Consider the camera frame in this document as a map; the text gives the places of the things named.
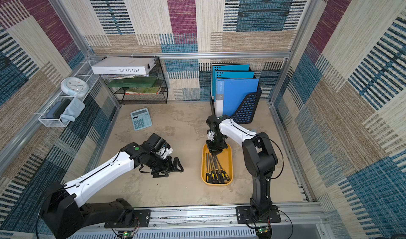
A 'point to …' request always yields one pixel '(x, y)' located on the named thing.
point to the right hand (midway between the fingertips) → (212, 153)
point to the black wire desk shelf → (139, 89)
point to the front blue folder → (230, 92)
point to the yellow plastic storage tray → (225, 159)
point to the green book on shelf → (132, 82)
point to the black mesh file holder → (247, 113)
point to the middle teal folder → (230, 74)
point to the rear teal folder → (225, 68)
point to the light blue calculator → (141, 119)
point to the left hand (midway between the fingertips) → (176, 171)
